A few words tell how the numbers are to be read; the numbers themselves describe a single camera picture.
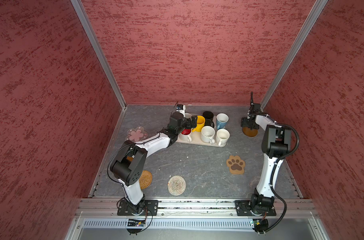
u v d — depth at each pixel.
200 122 1.01
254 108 0.87
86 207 0.77
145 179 0.83
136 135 1.03
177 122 0.70
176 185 0.81
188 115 1.06
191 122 0.81
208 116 1.00
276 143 0.60
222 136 0.98
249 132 1.04
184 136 0.96
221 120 1.00
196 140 1.01
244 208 0.73
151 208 0.74
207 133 0.99
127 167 0.47
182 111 0.81
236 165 0.90
